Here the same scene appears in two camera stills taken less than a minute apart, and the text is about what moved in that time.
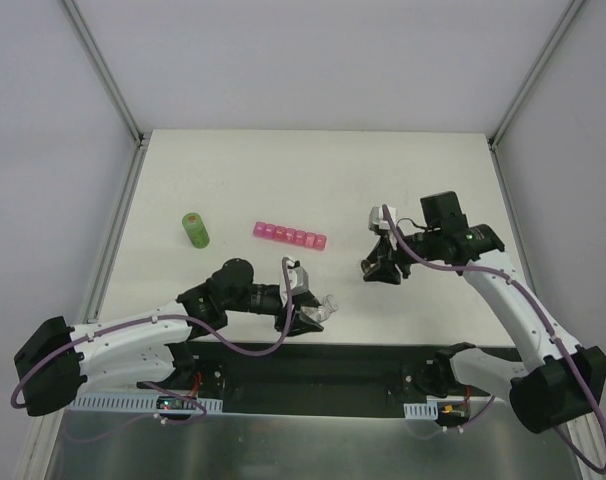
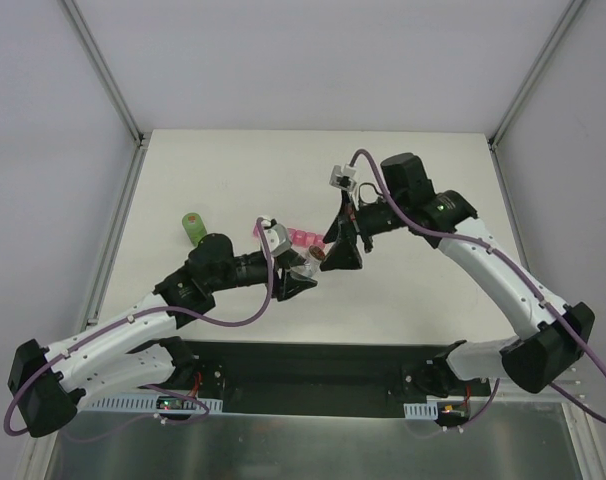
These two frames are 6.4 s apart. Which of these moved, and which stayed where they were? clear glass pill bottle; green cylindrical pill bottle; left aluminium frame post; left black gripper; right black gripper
Moved: left black gripper; clear glass pill bottle; right black gripper
Stayed: green cylindrical pill bottle; left aluminium frame post
